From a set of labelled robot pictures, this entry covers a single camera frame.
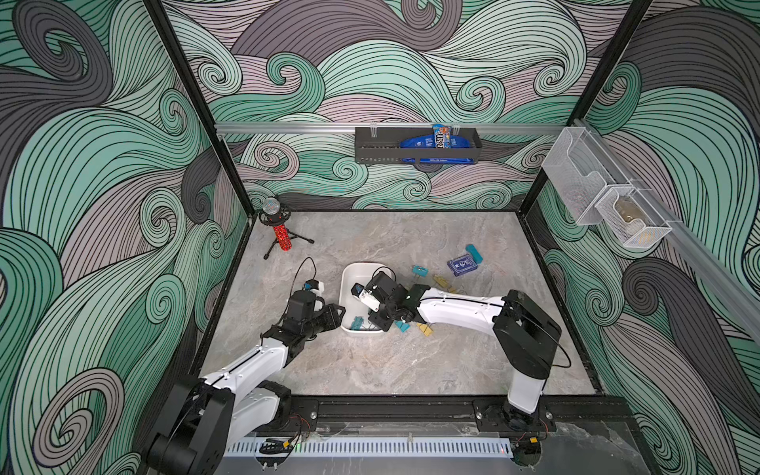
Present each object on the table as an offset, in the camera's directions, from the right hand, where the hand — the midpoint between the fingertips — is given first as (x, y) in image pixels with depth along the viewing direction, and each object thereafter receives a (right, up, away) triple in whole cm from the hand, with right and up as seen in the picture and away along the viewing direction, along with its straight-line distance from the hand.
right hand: (378, 308), depth 88 cm
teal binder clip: (-7, -5, 0) cm, 8 cm away
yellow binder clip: (+23, +6, +9) cm, 25 cm away
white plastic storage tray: (-8, +10, +7) cm, 15 cm away
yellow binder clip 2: (+15, -6, -1) cm, 16 cm away
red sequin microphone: (-31, +31, -4) cm, 44 cm away
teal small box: (+36, +16, +18) cm, 43 cm away
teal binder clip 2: (+14, +11, +10) cm, 20 cm away
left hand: (-11, +1, -2) cm, 11 cm away
